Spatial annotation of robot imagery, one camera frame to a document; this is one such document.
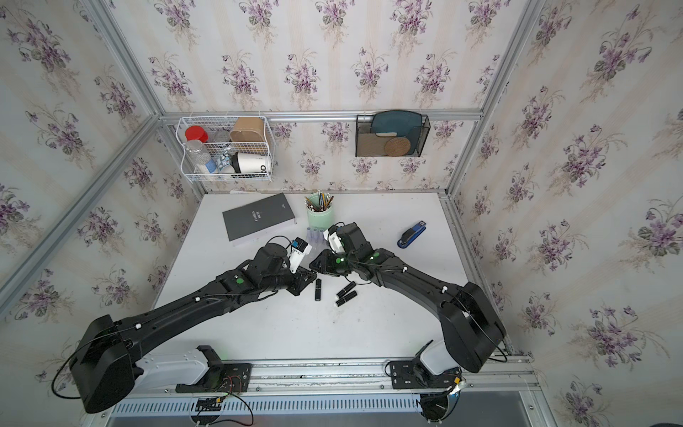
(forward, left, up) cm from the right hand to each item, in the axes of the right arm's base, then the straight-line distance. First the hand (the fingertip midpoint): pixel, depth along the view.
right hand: (314, 266), depth 79 cm
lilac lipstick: (+17, +4, -8) cm, 19 cm away
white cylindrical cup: (+35, +25, +11) cm, 44 cm away
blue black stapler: (+22, -34, -13) cm, 43 cm away
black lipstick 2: (+1, -11, -15) cm, 18 cm away
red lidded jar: (+43, +44, +18) cm, 64 cm away
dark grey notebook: (+29, +28, -12) cm, 42 cm away
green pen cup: (+23, 0, 0) cm, 23 cm away
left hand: (-4, -1, -2) cm, 4 cm away
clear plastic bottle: (+31, +40, +17) cm, 53 cm away
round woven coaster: (+44, -28, +11) cm, 54 cm away
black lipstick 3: (-4, -10, -14) cm, 18 cm away
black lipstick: (-1, 0, -14) cm, 14 cm away
